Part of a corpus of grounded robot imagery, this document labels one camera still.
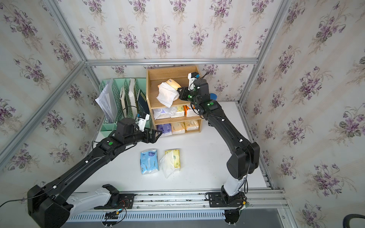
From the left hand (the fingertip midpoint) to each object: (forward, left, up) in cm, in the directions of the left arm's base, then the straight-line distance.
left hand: (158, 131), depth 74 cm
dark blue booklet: (+31, +16, -10) cm, 36 cm away
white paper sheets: (+22, +33, +2) cm, 40 cm away
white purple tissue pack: (+14, -1, -1) cm, 14 cm away
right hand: (+19, -11, +14) cm, 26 cm away
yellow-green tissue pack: (-9, -6, -18) cm, 21 cm away
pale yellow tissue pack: (+14, -11, -17) cm, 24 cm away
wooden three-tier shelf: (+12, -7, 0) cm, 14 cm away
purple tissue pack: (+14, -2, -16) cm, 22 cm away
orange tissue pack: (+17, -15, 0) cm, 23 cm away
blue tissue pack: (-10, +6, -18) cm, 22 cm away
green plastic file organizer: (+27, +22, -2) cm, 35 cm away
